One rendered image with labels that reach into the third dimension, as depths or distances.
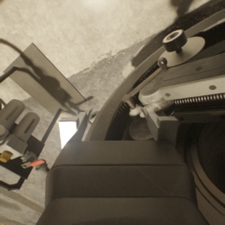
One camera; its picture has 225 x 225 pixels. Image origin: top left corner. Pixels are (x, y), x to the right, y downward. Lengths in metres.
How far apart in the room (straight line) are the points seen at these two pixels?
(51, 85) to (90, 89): 0.24
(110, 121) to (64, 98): 0.73
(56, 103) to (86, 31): 0.51
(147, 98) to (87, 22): 0.56
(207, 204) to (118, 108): 0.25
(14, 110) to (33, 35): 0.38
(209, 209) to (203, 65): 0.24
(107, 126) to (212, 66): 0.23
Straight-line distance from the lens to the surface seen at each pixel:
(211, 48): 0.53
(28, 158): 0.83
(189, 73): 0.33
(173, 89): 0.32
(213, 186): 0.35
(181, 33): 0.41
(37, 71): 1.04
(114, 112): 0.39
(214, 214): 0.34
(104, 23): 0.83
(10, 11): 0.99
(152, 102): 0.37
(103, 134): 0.36
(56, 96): 1.09
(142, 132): 0.36
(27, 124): 0.85
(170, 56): 0.44
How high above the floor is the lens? 0.80
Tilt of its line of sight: 48 degrees down
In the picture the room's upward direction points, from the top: 170 degrees counter-clockwise
